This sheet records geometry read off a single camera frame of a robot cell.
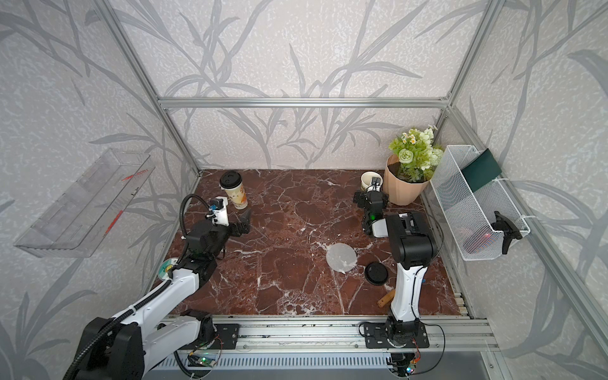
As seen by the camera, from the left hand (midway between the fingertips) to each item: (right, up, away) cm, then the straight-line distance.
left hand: (239, 208), depth 82 cm
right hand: (+50, +8, +20) cm, 55 cm away
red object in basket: (+72, -8, -19) cm, 74 cm away
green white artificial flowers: (+65, +18, +4) cm, 68 cm away
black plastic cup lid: (-8, +11, +12) cm, 18 cm away
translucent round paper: (+37, -20, +9) cm, 43 cm away
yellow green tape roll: (-25, -20, -1) cm, 32 cm away
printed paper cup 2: (+48, +12, +15) cm, 52 cm away
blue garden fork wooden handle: (+51, -31, -2) cm, 60 cm away
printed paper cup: (-6, +4, +16) cm, 17 cm away
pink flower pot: (+62, +6, +16) cm, 64 cm away
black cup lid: (+49, -25, +4) cm, 55 cm away
